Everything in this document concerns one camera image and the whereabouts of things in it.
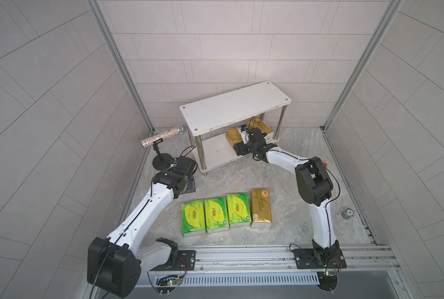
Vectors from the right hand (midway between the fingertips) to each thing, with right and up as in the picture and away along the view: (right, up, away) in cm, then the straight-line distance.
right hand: (240, 142), depth 100 cm
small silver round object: (+46, -31, -20) cm, 59 cm away
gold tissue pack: (-3, +4, -3) cm, 6 cm away
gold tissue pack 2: (+9, +11, +1) cm, 14 cm away
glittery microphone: (-31, +6, -10) cm, 33 cm away
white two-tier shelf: (-14, +12, -22) cm, 28 cm away
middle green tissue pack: (-11, -30, -23) cm, 39 cm away
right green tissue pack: (-2, -28, -22) cm, 36 cm away
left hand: (-26, -18, -19) cm, 37 cm away
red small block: (+45, -12, -4) cm, 46 cm away
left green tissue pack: (-20, -31, -25) cm, 45 cm away
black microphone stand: (-42, -10, -2) cm, 43 cm away
